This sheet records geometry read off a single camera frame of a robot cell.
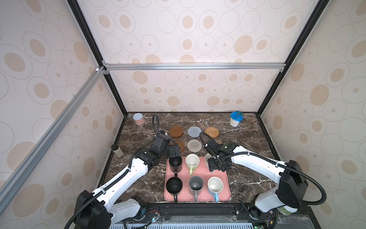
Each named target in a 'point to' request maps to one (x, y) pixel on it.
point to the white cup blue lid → (236, 117)
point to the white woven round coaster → (194, 145)
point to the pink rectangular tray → (203, 171)
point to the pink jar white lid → (138, 117)
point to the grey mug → (196, 185)
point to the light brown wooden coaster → (180, 144)
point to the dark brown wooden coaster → (176, 131)
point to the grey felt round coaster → (194, 131)
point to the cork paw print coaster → (219, 140)
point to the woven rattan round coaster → (213, 131)
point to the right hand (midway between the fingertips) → (219, 167)
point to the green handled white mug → (192, 161)
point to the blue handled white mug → (215, 185)
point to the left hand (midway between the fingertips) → (178, 149)
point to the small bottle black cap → (116, 149)
